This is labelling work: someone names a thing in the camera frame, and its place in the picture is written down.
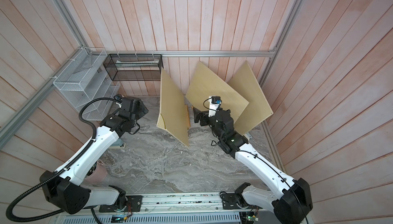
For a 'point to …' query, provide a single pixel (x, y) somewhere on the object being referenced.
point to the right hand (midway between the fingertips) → (201, 106)
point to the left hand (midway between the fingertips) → (137, 112)
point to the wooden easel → (188, 119)
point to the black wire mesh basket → (134, 67)
